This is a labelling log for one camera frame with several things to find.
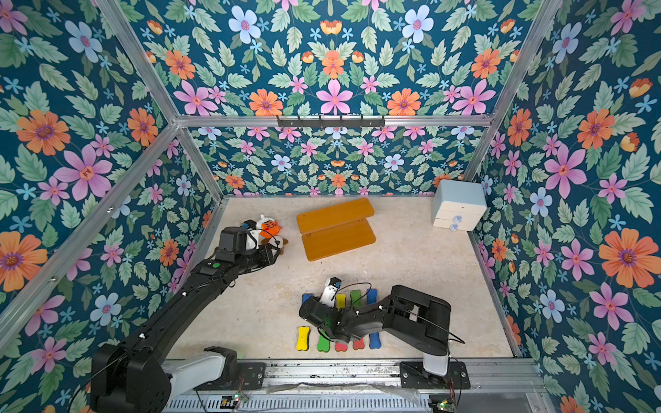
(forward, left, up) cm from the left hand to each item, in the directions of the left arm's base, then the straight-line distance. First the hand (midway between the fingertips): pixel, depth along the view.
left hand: (278, 248), depth 83 cm
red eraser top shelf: (-27, -18, -16) cm, 37 cm away
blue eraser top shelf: (-27, -29, -15) cm, 42 cm away
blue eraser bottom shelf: (-11, -7, -16) cm, 20 cm away
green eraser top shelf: (-27, -13, -15) cm, 33 cm away
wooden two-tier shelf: (+13, -19, -8) cm, 24 cm away
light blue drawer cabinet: (+17, -67, -4) cm, 69 cm away
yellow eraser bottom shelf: (-13, -19, -14) cm, 28 cm away
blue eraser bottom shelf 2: (-11, -30, -18) cm, 37 cm away
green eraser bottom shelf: (-11, -25, -17) cm, 32 cm away
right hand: (-13, -7, -14) cm, 21 cm away
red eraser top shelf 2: (-27, -24, -17) cm, 40 cm away
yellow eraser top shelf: (-24, -6, -16) cm, 29 cm away
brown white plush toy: (+12, +4, -14) cm, 19 cm away
